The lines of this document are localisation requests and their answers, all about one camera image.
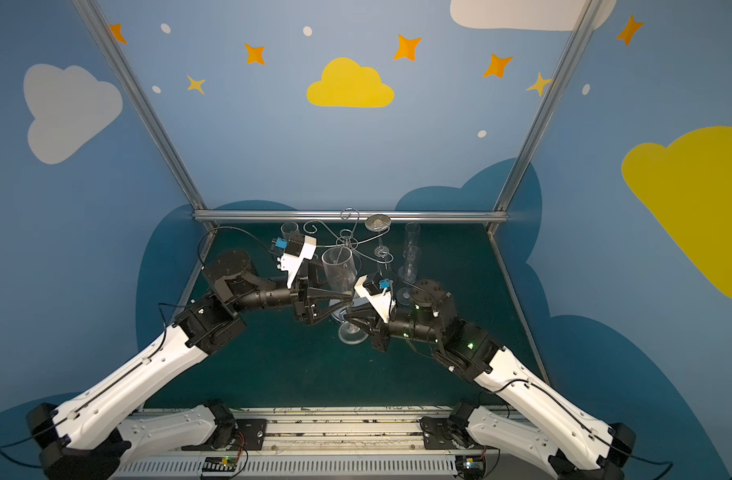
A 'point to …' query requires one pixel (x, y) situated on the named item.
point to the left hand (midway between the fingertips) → (347, 279)
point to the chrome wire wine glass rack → (347, 237)
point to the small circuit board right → (471, 466)
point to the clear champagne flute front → (412, 252)
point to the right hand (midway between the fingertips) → (351, 310)
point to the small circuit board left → (219, 464)
